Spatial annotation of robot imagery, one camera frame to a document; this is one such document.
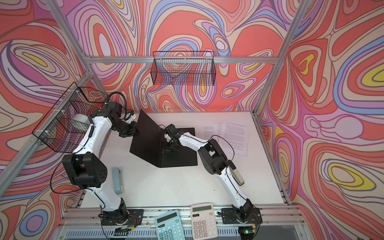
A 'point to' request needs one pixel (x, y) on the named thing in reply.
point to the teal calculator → (169, 226)
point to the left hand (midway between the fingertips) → (140, 132)
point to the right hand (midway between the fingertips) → (166, 153)
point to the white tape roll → (80, 121)
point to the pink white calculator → (204, 221)
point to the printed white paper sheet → (234, 137)
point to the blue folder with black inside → (148, 142)
